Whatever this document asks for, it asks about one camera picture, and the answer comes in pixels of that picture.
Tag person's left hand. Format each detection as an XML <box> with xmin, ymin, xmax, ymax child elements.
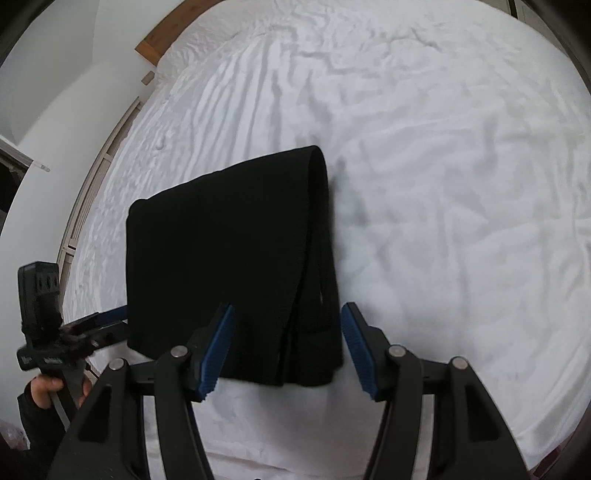
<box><xmin>28</xmin><ymin>375</ymin><xmax>93</xmax><ymax>411</ymax></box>

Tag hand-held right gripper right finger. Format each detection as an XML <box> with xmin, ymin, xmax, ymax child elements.
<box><xmin>341</xmin><ymin>302</ymin><xmax>532</xmax><ymax>480</ymax></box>

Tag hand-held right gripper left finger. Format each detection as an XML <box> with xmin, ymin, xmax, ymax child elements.
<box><xmin>44</xmin><ymin>303</ymin><xmax>236</xmax><ymax>480</ymax></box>

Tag wooden headboard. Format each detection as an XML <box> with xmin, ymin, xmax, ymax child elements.
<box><xmin>135</xmin><ymin>0</ymin><xmax>218</xmax><ymax>65</ymax></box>

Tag person's left forearm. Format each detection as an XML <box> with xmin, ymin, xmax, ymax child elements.
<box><xmin>16</xmin><ymin>392</ymin><xmax>70</xmax><ymax>464</ymax></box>

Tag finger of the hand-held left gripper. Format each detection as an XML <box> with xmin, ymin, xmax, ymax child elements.
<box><xmin>95</xmin><ymin>322</ymin><xmax>129</xmax><ymax>346</ymax></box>
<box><xmin>98</xmin><ymin>305</ymin><xmax>130</xmax><ymax>324</ymax></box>

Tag black pants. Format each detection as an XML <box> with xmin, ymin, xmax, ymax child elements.
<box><xmin>126</xmin><ymin>145</ymin><xmax>345</xmax><ymax>387</ymax></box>

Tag pink cloth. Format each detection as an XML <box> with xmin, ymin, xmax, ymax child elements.
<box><xmin>0</xmin><ymin>418</ymin><xmax>31</xmax><ymax>450</ymax></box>

